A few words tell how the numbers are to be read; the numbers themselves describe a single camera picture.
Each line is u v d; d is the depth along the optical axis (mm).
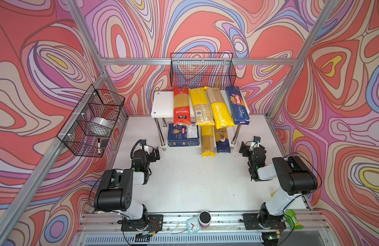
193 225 710
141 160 707
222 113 696
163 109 751
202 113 707
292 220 730
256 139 807
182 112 703
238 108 704
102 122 734
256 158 725
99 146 719
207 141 939
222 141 936
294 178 479
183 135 908
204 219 708
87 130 734
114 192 451
